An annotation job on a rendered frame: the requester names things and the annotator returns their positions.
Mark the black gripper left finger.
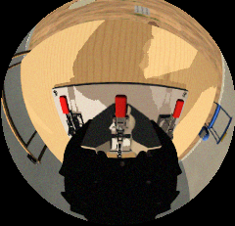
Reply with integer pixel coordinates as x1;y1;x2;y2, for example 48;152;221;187
59;103;116;177

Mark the grey fixture plate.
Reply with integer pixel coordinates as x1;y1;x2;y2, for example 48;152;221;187
51;82;189;134

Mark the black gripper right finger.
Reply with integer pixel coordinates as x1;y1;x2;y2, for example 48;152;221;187
126;104;182;176

